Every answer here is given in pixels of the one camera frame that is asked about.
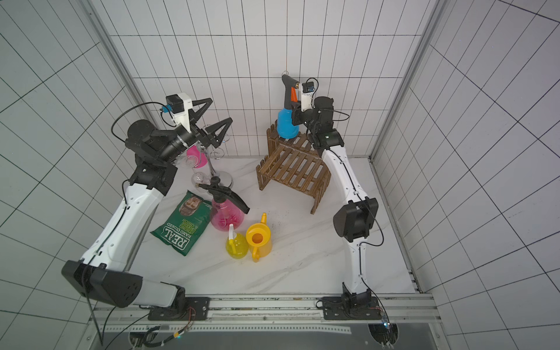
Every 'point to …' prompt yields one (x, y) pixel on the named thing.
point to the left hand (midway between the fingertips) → (220, 113)
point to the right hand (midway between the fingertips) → (281, 100)
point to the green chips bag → (185, 224)
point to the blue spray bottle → (285, 127)
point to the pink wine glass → (195, 157)
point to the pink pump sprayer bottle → (227, 208)
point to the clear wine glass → (200, 178)
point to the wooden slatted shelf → (295, 162)
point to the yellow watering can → (259, 238)
